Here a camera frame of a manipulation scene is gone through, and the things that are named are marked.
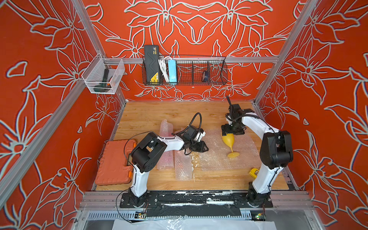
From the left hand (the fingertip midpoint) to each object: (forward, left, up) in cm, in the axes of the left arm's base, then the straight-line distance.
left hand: (208, 149), depth 89 cm
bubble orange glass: (-14, +15, +6) cm, 21 cm away
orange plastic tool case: (-16, +56, +2) cm, 58 cm away
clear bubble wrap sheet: (-5, -5, -3) cm, 8 cm away
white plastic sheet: (-38, +13, -3) cm, 41 cm away
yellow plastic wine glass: (+6, -14, +3) cm, 15 cm away
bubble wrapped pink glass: (-12, +24, +4) cm, 27 cm away
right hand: (+10, -12, +4) cm, 16 cm away
